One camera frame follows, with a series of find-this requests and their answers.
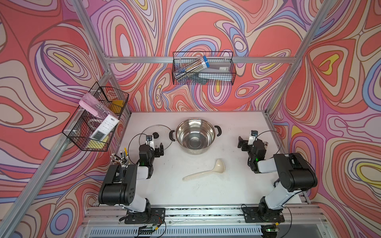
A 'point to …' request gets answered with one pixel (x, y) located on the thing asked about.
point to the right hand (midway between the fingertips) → (247, 140)
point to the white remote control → (104, 128)
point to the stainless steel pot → (195, 136)
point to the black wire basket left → (94, 123)
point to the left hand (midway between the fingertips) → (155, 143)
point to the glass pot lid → (160, 134)
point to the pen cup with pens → (122, 160)
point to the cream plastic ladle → (220, 167)
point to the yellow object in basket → (116, 105)
